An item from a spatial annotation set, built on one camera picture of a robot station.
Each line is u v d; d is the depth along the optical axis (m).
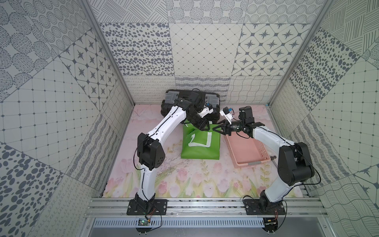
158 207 0.73
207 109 0.77
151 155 0.51
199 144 0.85
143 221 0.72
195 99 0.70
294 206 0.76
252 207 0.74
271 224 0.73
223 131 0.78
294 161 0.47
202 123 0.74
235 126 0.76
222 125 0.77
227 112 0.76
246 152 0.93
